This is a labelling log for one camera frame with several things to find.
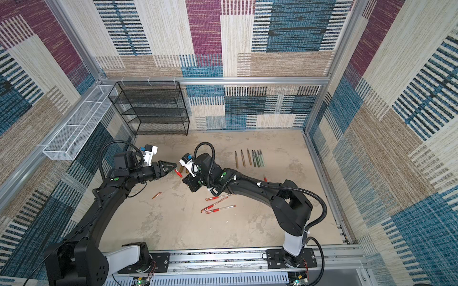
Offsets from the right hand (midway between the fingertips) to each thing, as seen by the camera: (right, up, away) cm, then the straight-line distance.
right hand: (186, 182), depth 79 cm
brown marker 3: (+31, +10, +29) cm, 43 cm away
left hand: (-5, +8, -2) cm, 9 cm away
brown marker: (+23, +7, +26) cm, 35 cm away
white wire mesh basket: (-44, +18, -8) cm, 48 cm away
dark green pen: (+33, +9, +27) cm, 43 cm away
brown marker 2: (+27, +9, +27) cm, 39 cm away
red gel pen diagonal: (+10, -14, +10) cm, 20 cm away
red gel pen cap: (-18, -9, +12) cm, 24 cm away
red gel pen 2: (+10, -10, +12) cm, 19 cm away
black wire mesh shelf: (-28, +39, +31) cm, 58 cm away
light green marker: (+38, +9, +26) cm, 47 cm away
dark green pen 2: (+35, +7, +26) cm, 44 cm away
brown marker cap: (+3, +6, -8) cm, 10 cm away
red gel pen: (-3, +4, -1) cm, 5 cm away
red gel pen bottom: (+12, -15, +8) cm, 21 cm away
